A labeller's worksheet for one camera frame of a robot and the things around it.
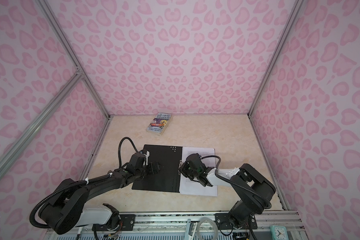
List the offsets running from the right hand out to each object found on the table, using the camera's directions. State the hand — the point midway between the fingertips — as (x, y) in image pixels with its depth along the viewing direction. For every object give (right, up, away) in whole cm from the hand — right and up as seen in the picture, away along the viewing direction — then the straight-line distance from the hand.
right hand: (177, 168), depth 86 cm
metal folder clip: (+2, +2, +7) cm, 8 cm away
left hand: (-12, +1, +2) cm, 12 cm away
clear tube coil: (+12, -27, -17) cm, 34 cm away
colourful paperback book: (-15, +27, +27) cm, 41 cm away
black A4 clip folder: (-5, -6, +2) cm, 9 cm away
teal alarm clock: (+48, -25, -18) cm, 57 cm away
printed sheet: (+6, -9, -4) cm, 12 cm away
